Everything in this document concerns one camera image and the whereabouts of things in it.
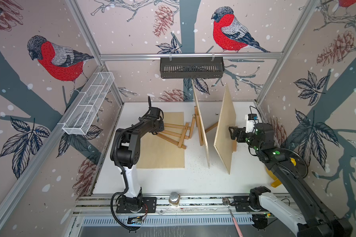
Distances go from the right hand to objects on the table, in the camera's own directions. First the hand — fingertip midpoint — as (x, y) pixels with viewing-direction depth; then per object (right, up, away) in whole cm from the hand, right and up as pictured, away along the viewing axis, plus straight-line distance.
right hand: (236, 125), depth 78 cm
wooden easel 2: (-20, +4, +29) cm, 35 cm away
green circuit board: (-53, -46, -8) cm, 70 cm away
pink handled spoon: (-6, -40, -2) cm, 40 cm away
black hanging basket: (-26, +41, +29) cm, 56 cm away
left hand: (-44, -1, +23) cm, 50 cm away
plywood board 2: (-20, +1, -12) cm, 24 cm away
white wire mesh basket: (-79, +5, -6) cm, 80 cm away
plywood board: (-46, -18, +14) cm, 51 cm away
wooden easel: (-26, -7, +22) cm, 34 cm away
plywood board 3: (-8, -10, -2) cm, 13 cm away
